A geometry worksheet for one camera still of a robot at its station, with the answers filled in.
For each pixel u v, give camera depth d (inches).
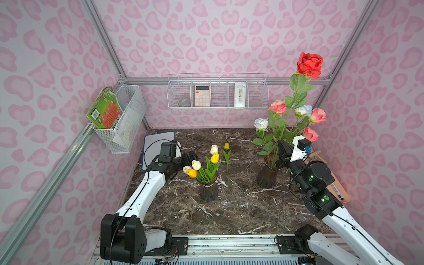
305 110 26.8
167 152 25.2
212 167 28.2
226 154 40.8
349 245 17.9
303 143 20.1
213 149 28.7
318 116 26.7
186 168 25.7
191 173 25.0
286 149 23.1
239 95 36.4
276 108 26.7
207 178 27.6
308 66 18.4
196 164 25.3
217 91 39.3
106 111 28.3
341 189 35.3
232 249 28.8
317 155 40.7
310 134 27.0
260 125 28.9
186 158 29.1
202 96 36.6
